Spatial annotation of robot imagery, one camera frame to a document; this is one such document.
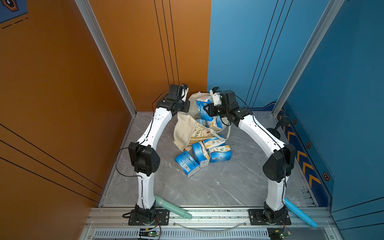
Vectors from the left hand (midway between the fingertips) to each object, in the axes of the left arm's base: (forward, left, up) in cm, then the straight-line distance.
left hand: (186, 101), depth 89 cm
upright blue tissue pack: (-25, -9, -19) cm, 33 cm away
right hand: (-5, -12, +1) cm, 13 cm away
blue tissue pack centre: (-24, -20, -19) cm, 37 cm away
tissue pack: (-7, -10, -11) cm, 17 cm away
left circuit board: (-62, +18, -30) cm, 71 cm away
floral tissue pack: (-6, -8, +5) cm, 11 cm away
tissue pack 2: (-17, -17, -18) cm, 30 cm away
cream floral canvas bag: (-15, 0, -11) cm, 19 cm away
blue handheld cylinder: (-54, -58, -24) cm, 83 cm away
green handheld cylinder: (-50, +10, -25) cm, 57 cm away
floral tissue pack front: (-10, -18, -8) cm, 22 cm away
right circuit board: (-61, -45, -27) cm, 81 cm away
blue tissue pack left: (-30, -1, -20) cm, 36 cm away
